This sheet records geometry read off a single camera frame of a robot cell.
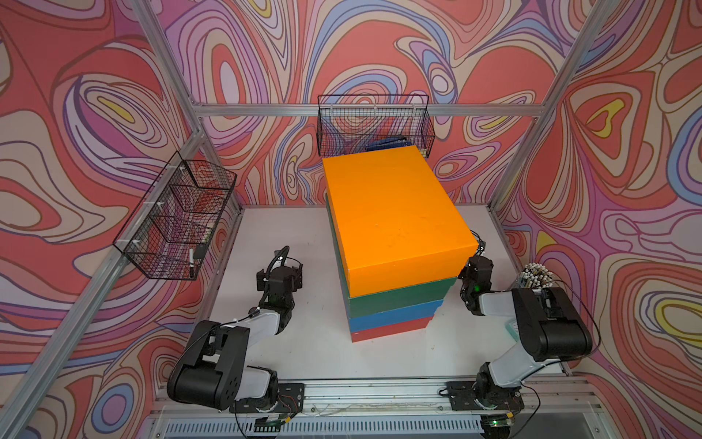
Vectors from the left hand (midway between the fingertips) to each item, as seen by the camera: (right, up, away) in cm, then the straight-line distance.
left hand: (281, 268), depth 91 cm
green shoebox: (+32, -2, -35) cm, 47 cm away
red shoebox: (+36, -17, -9) cm, 41 cm away
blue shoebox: (+34, -8, -26) cm, 44 cm away
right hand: (+65, +1, +5) cm, 65 cm away
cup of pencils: (+77, 0, -14) cm, 78 cm away
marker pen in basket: (-19, +4, -19) cm, 27 cm away
